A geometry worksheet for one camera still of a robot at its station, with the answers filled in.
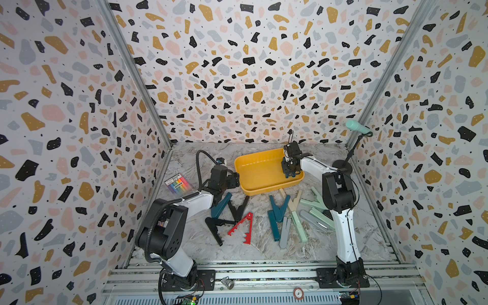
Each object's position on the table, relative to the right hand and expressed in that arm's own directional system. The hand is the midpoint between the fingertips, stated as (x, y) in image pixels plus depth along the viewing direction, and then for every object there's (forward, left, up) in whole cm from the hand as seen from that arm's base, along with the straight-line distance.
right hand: (291, 165), depth 109 cm
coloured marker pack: (-16, +61, +2) cm, 63 cm away
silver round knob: (-59, +29, +1) cm, 65 cm away
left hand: (-14, +29, +9) cm, 34 cm away
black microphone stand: (+1, -31, 0) cm, 31 cm away
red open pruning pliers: (-41, +22, -1) cm, 47 cm away
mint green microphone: (-4, -23, +32) cm, 40 cm away
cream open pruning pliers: (-25, +1, -1) cm, 25 cm away
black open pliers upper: (-30, +28, -1) cm, 41 cm away
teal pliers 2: (-30, +8, +1) cm, 31 cm away
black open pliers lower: (-36, +39, 0) cm, 53 cm away
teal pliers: (-30, +38, +2) cm, 48 cm away
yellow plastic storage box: (-3, +16, -2) cm, 17 cm away
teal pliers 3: (-35, +10, -1) cm, 37 cm away
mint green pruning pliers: (-36, -1, 0) cm, 36 cm away
